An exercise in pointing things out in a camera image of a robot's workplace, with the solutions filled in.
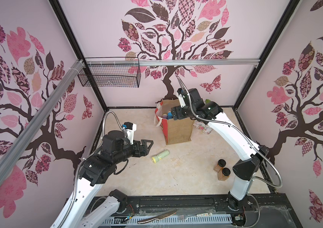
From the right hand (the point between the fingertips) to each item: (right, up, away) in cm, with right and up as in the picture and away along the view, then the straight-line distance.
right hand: (178, 107), depth 76 cm
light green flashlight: (-13, -31, +11) cm, 36 cm away
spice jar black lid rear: (+25, -31, +3) cm, 40 cm away
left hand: (-16, -19, -12) cm, 28 cm away
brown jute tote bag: (0, -14, +14) cm, 20 cm away
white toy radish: (+29, +9, +43) cm, 53 cm away
